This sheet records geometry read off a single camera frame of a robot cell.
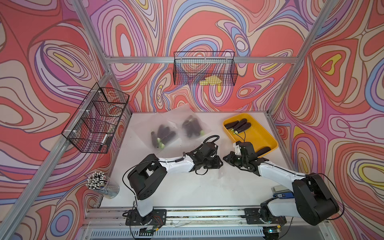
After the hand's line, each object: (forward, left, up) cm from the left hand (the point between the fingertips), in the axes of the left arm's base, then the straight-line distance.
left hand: (225, 165), depth 83 cm
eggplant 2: (+35, -17, -4) cm, 39 cm away
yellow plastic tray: (+28, -28, -8) cm, 41 cm away
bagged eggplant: (+24, +38, -4) cm, 45 cm away
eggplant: (+33, +22, -4) cm, 40 cm away
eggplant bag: (+29, +15, -4) cm, 33 cm away
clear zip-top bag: (+31, +54, -6) cm, 63 cm away
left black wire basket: (+15, +70, +18) cm, 74 cm away
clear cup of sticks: (-12, +61, +9) cm, 63 cm away
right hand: (+4, 0, -3) cm, 5 cm away
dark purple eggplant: (+23, +45, -6) cm, 51 cm away
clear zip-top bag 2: (+47, +23, -5) cm, 53 cm away
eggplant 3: (+13, -27, -5) cm, 31 cm away
